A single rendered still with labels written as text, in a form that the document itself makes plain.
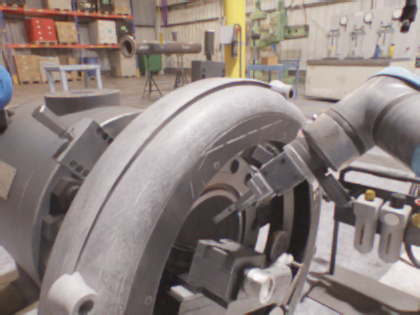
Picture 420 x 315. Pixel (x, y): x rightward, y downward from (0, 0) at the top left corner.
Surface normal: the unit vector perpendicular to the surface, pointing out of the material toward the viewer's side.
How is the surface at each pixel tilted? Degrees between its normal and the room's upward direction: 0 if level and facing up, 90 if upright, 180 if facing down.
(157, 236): 90
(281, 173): 67
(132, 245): 81
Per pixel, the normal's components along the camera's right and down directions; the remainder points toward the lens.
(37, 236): 0.75, 0.18
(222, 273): -0.61, -0.18
